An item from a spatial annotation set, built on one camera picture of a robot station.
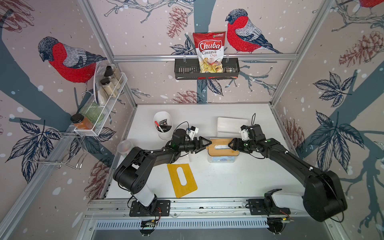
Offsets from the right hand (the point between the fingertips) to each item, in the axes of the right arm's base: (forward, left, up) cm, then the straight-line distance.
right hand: (232, 144), depth 86 cm
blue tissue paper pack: (-7, +5, -5) cm, 10 cm away
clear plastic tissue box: (-7, +13, -5) cm, 16 cm away
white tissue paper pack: (-9, +28, -3) cm, 30 cm away
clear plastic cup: (-2, +65, -3) cm, 66 cm away
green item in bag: (+1, +71, +26) cm, 76 cm away
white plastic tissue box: (+21, -3, -9) cm, 23 cm away
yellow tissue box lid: (-23, +29, -10) cm, 39 cm away
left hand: (-3, +13, +5) cm, 14 cm away
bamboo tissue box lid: (-6, +12, +1) cm, 13 cm away
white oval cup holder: (+16, +43, 0) cm, 46 cm away
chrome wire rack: (-19, +72, +26) cm, 79 cm away
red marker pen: (+12, +47, 0) cm, 48 cm away
